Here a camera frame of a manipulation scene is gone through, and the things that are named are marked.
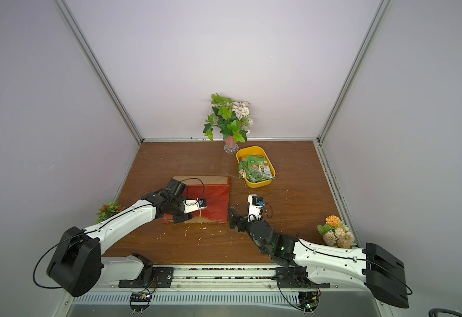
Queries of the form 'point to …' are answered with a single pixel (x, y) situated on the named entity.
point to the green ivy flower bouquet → (231, 118)
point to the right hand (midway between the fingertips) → (237, 204)
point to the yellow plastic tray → (258, 151)
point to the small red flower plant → (108, 209)
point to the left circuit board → (140, 300)
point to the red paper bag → (215, 189)
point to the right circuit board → (308, 302)
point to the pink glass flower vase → (231, 146)
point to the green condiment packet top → (259, 168)
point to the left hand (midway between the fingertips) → (191, 208)
